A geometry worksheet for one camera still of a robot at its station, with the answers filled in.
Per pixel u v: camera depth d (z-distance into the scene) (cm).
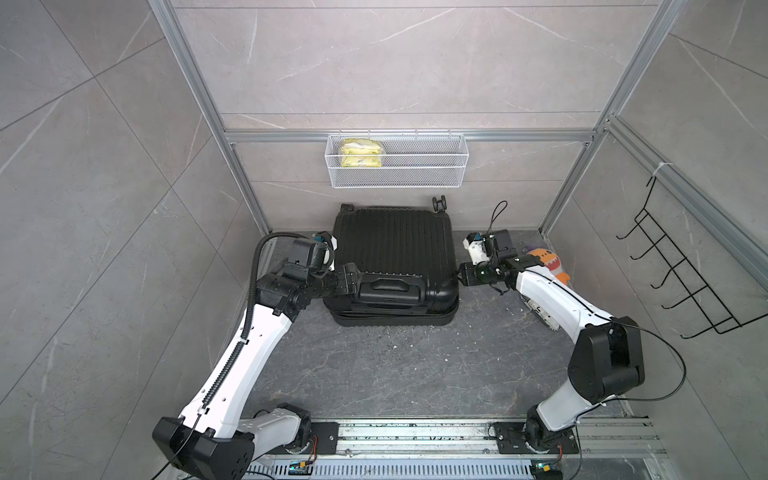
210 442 36
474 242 80
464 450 73
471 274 78
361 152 88
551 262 100
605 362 45
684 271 67
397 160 101
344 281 62
